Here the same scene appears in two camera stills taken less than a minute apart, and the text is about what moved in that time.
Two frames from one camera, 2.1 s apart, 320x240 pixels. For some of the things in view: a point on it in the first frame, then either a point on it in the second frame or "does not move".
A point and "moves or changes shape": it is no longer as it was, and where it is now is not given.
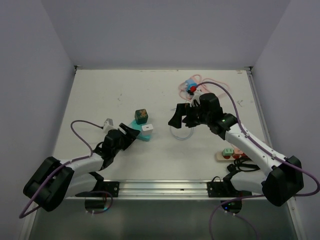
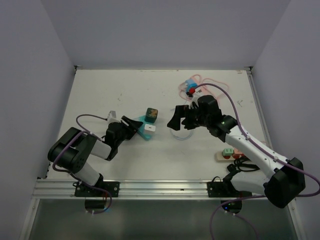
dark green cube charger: (141, 116) → (151, 115)
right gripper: (176, 121) does not move
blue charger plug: (189, 83) does not move
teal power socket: (133, 124) moves or changes shape
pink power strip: (199, 91) does not move
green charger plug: (228, 151) does not move
